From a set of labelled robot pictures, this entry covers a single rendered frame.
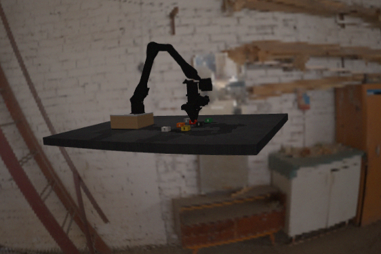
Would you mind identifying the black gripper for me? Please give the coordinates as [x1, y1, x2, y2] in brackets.
[181, 91, 205, 123]

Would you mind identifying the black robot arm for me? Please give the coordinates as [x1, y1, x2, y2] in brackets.
[129, 41, 213, 114]

